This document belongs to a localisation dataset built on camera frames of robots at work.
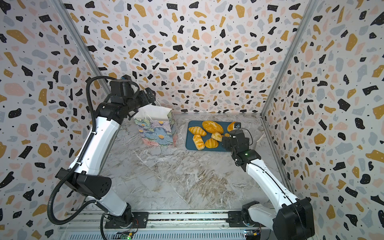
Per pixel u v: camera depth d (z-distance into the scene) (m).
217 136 1.00
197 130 1.06
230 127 1.09
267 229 0.52
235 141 0.61
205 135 1.06
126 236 0.70
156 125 0.85
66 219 0.40
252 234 0.72
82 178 0.41
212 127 1.06
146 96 0.66
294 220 0.39
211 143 1.00
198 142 1.00
